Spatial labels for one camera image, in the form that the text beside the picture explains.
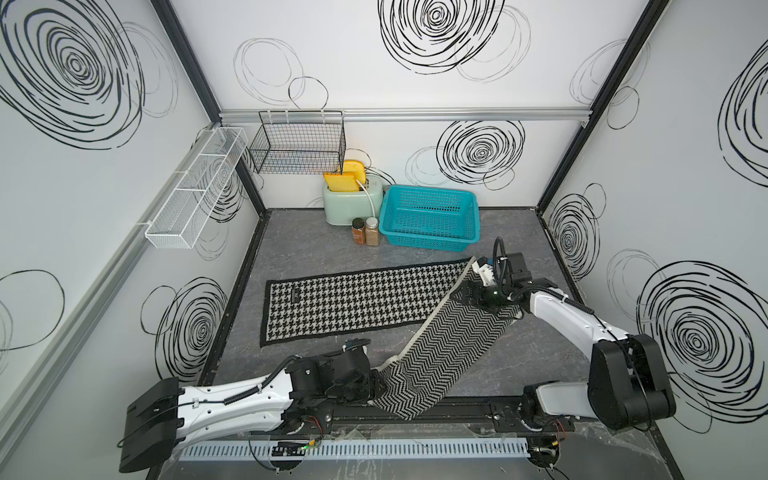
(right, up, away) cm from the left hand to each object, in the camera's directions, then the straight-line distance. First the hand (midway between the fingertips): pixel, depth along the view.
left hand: (381, 396), depth 75 cm
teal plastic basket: (+16, +48, +43) cm, 67 cm away
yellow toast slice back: (-10, +65, +31) cm, 72 cm away
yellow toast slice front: (-15, +59, +27) cm, 67 cm away
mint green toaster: (-15, +51, +30) cm, 61 cm away
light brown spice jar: (-4, +42, +28) cm, 50 cm away
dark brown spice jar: (-9, +43, +29) cm, 53 cm away
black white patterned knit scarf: (+14, +5, +7) cm, 17 cm away
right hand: (+24, +22, +10) cm, 34 cm away
